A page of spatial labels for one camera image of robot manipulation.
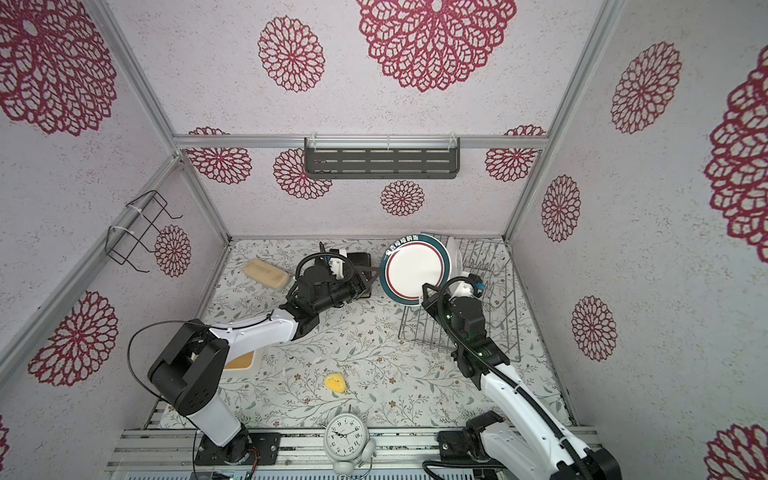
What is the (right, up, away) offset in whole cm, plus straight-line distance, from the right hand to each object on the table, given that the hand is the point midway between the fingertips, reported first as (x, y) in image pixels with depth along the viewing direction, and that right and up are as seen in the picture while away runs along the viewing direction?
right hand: (423, 281), depth 76 cm
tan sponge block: (-51, +1, +30) cm, 59 cm away
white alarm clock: (-19, -39, -4) cm, 43 cm away
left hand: (-11, +1, +6) cm, 13 cm away
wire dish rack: (+30, +7, +36) cm, 48 cm away
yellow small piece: (-23, -28, +6) cm, 37 cm away
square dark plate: (-18, +6, +36) cm, 41 cm away
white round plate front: (-3, +5, +5) cm, 7 cm away
